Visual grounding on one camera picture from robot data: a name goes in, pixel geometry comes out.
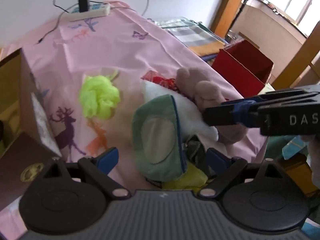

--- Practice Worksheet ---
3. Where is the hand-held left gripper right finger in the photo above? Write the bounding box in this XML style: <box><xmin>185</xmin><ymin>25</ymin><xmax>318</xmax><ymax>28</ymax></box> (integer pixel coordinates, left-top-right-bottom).
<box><xmin>199</xmin><ymin>148</ymin><xmax>283</xmax><ymax>202</ymax></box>

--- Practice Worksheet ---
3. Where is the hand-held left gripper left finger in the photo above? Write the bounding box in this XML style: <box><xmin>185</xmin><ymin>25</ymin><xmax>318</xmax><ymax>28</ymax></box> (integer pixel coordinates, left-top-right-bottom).
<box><xmin>44</xmin><ymin>147</ymin><xmax>132</xmax><ymax>202</ymax></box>

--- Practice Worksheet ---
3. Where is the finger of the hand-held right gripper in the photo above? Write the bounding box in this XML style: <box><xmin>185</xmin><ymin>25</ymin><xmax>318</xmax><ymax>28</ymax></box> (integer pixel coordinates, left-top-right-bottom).
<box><xmin>204</xmin><ymin>99</ymin><xmax>262</xmax><ymax>127</ymax></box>

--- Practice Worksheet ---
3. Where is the dark grey cloth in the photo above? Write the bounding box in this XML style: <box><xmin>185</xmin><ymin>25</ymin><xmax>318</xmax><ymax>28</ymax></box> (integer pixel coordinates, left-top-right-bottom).
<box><xmin>184</xmin><ymin>135</ymin><xmax>213</xmax><ymax>178</ymax></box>

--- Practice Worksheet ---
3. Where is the pink plush toy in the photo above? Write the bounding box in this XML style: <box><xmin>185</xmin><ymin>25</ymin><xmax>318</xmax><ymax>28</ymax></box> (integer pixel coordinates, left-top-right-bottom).
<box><xmin>176</xmin><ymin>67</ymin><xmax>247</xmax><ymax>144</ymax></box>

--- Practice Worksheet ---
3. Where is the yellow green towel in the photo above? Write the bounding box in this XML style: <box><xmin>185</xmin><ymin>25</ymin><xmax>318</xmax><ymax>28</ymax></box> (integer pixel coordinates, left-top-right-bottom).
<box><xmin>160</xmin><ymin>164</ymin><xmax>209</xmax><ymax>193</ymax></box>

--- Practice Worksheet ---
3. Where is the teal plush slipper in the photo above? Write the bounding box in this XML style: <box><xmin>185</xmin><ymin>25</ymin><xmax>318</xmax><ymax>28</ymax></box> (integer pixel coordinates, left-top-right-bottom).
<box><xmin>132</xmin><ymin>94</ymin><xmax>188</xmax><ymax>182</ymax></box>

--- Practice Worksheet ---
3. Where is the neon green mesh pouf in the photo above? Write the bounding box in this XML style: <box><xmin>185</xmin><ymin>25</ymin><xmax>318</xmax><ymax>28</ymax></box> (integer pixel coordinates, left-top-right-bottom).
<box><xmin>79</xmin><ymin>70</ymin><xmax>122</xmax><ymax>119</ymax></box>

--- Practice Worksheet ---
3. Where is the red and cream scarf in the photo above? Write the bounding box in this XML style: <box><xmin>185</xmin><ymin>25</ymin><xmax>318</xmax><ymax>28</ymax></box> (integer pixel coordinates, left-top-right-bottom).
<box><xmin>141</xmin><ymin>70</ymin><xmax>183</xmax><ymax>93</ymax></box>

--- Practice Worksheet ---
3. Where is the brown cardboard box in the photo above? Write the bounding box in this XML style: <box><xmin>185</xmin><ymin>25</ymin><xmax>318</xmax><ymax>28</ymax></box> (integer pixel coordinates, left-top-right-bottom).
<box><xmin>0</xmin><ymin>47</ymin><xmax>63</xmax><ymax>210</ymax></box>

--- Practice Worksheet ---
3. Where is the person's right hand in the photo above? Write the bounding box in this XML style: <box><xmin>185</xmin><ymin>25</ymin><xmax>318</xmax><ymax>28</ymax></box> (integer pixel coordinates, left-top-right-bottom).
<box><xmin>307</xmin><ymin>135</ymin><xmax>320</xmax><ymax>189</ymax></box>

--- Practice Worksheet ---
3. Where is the teal striped item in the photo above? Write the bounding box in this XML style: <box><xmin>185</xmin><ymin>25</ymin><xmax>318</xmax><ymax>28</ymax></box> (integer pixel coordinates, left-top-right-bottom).
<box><xmin>282</xmin><ymin>135</ymin><xmax>310</xmax><ymax>159</ymax></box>

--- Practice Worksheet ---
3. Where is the red box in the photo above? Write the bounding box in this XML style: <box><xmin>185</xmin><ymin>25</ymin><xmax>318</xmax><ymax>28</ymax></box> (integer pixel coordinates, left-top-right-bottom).
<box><xmin>212</xmin><ymin>39</ymin><xmax>274</xmax><ymax>98</ymax></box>

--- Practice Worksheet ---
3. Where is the orange cloth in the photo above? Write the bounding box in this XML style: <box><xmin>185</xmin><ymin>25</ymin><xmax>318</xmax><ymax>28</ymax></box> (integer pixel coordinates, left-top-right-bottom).
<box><xmin>189</xmin><ymin>40</ymin><xmax>225</xmax><ymax>57</ymax></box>

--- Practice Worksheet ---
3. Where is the metal pot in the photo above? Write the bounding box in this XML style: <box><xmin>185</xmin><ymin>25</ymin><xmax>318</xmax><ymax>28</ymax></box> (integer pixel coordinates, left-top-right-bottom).
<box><xmin>227</xmin><ymin>30</ymin><xmax>241</xmax><ymax>43</ymax></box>

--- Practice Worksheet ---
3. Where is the grey checked cloth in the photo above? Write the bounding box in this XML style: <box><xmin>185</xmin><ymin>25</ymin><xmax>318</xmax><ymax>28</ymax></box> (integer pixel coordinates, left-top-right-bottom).
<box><xmin>150</xmin><ymin>17</ymin><xmax>225</xmax><ymax>48</ymax></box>

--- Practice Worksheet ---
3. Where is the pink printed tablecloth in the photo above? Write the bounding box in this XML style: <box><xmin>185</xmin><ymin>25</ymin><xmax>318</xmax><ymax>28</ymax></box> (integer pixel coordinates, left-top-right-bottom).
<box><xmin>0</xmin><ymin>1</ymin><xmax>269</xmax><ymax>240</ymax></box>

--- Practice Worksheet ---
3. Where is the window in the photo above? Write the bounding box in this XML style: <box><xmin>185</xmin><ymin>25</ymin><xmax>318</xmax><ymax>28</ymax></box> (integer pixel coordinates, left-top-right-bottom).
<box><xmin>250</xmin><ymin>0</ymin><xmax>320</xmax><ymax>38</ymax></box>

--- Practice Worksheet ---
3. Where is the white power strip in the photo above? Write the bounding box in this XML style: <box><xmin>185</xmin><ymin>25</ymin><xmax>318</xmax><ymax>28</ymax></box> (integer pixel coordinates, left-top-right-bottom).
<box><xmin>62</xmin><ymin>2</ymin><xmax>111</xmax><ymax>22</ymax></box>

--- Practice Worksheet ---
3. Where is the black charger plug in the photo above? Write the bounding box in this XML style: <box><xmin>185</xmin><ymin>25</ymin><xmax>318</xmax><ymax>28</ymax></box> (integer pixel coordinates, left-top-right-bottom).
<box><xmin>78</xmin><ymin>0</ymin><xmax>90</xmax><ymax>13</ymax></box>

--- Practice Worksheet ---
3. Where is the wooden furniture frame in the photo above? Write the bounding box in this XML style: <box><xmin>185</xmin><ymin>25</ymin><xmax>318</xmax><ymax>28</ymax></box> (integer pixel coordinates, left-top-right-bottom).
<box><xmin>271</xmin><ymin>20</ymin><xmax>320</xmax><ymax>90</ymax></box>

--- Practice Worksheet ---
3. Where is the wooden door frame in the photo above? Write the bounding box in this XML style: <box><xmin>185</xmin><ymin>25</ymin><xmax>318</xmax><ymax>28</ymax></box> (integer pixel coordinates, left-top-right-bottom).
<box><xmin>210</xmin><ymin>0</ymin><xmax>254</xmax><ymax>38</ymax></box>

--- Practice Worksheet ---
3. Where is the black charging cable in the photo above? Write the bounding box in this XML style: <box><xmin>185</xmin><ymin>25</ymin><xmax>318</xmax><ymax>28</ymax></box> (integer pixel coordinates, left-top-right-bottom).
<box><xmin>37</xmin><ymin>0</ymin><xmax>87</xmax><ymax>44</ymax></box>

